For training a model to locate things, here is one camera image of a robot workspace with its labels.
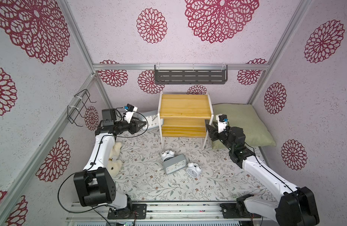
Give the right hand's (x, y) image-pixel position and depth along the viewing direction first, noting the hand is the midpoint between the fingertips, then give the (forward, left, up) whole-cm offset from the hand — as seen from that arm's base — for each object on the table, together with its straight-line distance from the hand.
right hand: (210, 122), depth 78 cm
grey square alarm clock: (+2, +33, +1) cm, 33 cm away
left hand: (0, +38, -1) cm, 38 cm away
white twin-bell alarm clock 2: (-20, +9, -19) cm, 29 cm away
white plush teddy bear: (-18, +56, -19) cm, 61 cm away
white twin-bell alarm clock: (-11, +24, -18) cm, 32 cm away
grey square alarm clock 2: (-16, +20, -20) cm, 32 cm away
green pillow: (+19, -29, -15) cm, 38 cm away
